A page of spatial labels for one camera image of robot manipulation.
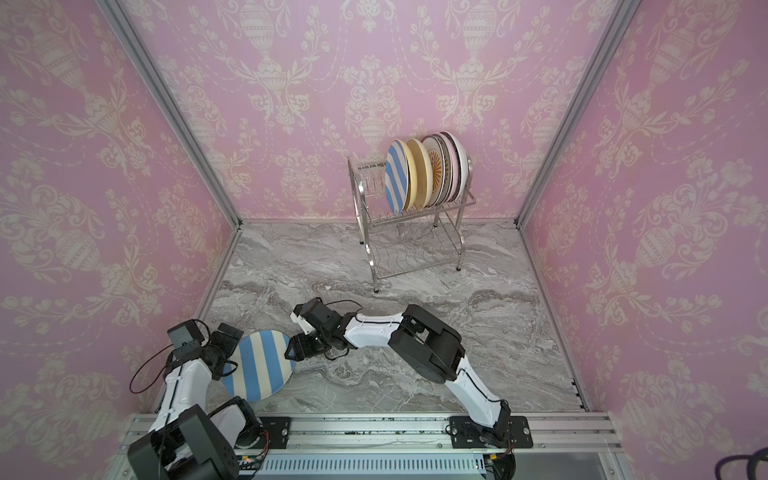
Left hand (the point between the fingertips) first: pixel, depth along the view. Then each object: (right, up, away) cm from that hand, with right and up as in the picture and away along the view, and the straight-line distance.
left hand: (231, 340), depth 86 cm
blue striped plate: (+8, -8, -1) cm, 11 cm away
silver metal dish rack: (+55, +30, +31) cm, 70 cm away
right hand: (+18, -3, -1) cm, 19 cm away
